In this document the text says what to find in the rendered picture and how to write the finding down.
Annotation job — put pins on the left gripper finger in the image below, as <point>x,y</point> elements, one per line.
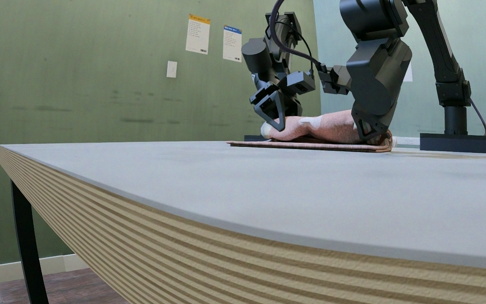
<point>365,137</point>

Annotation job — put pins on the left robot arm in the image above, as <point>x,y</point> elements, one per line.
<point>380,62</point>

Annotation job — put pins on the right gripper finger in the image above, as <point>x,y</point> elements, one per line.
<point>294,111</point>
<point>275,99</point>

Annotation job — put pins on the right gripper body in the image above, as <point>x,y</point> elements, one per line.
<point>269,84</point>

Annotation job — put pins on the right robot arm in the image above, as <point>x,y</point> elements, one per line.
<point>263,57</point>

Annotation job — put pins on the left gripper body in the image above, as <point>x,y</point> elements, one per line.
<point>340,77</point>

